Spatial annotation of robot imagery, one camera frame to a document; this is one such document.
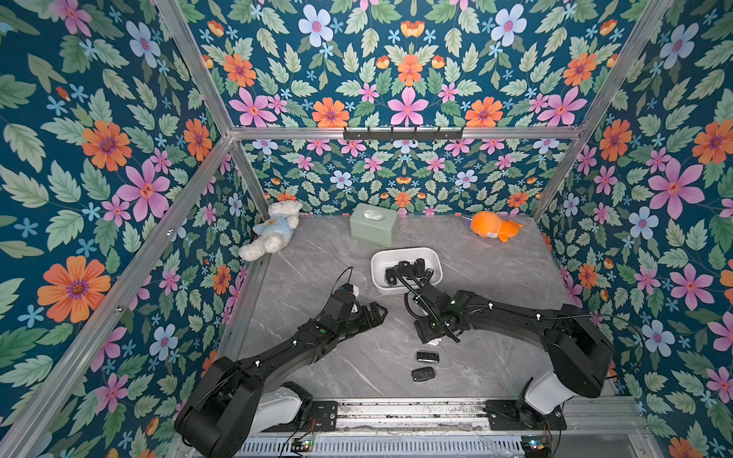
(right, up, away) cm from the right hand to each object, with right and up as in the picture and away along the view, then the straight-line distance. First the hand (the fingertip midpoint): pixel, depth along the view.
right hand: (428, 330), depth 86 cm
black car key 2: (0, -7, -2) cm, 8 cm away
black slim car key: (+2, +15, +14) cm, 21 cm away
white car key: (+2, -4, 0) cm, 4 cm away
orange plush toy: (+28, +34, +23) cm, 49 cm away
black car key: (-1, +18, +15) cm, 24 cm away
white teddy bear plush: (-54, +31, +18) cm, 65 cm away
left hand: (-14, +5, -2) cm, 15 cm away
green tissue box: (-17, +34, +19) cm, 42 cm away
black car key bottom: (-2, -11, -6) cm, 12 cm away
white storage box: (-13, +21, +18) cm, 31 cm away
